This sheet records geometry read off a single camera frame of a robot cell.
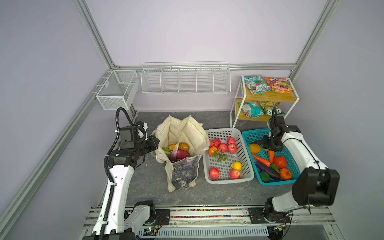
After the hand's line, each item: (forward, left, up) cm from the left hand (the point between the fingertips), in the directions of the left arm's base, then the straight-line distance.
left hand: (159, 142), depth 73 cm
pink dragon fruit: (+3, -9, -19) cm, 22 cm away
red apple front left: (-10, -27, -19) cm, 35 cm away
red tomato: (-6, -67, -19) cm, 70 cm away
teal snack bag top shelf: (+28, -54, +11) cm, 62 cm away
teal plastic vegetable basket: (+13, -59, -20) cm, 63 cm away
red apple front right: (-12, -39, -19) cm, 45 cm away
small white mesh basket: (+46, +33, -2) cm, 56 cm away
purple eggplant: (-12, -61, -21) cm, 66 cm away
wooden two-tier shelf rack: (+18, -71, +6) cm, 73 cm away
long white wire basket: (+46, -14, +5) cm, 49 cm away
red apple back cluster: (+6, -35, -20) cm, 41 cm away
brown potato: (+7, -11, -17) cm, 21 cm away
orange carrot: (-3, -59, -23) cm, 63 cm away
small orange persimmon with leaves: (+4, -28, -19) cm, 34 cm away
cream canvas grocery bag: (+14, -5, -9) cm, 17 cm away
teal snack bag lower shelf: (+25, -56, -7) cm, 62 cm away
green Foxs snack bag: (+27, -70, -8) cm, 75 cm away
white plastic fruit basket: (0, -38, -25) cm, 45 cm away
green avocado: (-14, -55, -19) cm, 60 cm away
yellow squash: (+4, -55, -20) cm, 59 cm away
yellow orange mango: (+7, -3, -17) cm, 19 cm away
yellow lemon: (-6, -41, -21) cm, 47 cm away
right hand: (0, -60, -12) cm, 61 cm away
